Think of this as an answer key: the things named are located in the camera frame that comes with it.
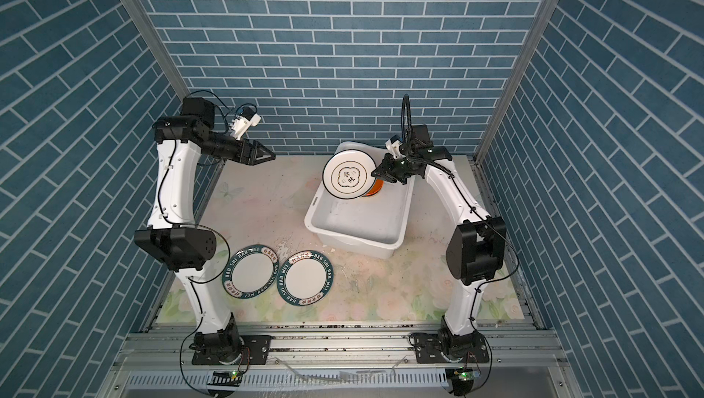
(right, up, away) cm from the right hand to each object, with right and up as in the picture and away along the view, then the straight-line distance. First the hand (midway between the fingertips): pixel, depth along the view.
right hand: (370, 171), depth 85 cm
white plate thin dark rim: (-7, -1, +2) cm, 7 cm away
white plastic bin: (+1, -20, +15) cm, 25 cm away
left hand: (-30, +5, -8) cm, 31 cm away
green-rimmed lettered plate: (-21, -34, +2) cm, 40 cm away
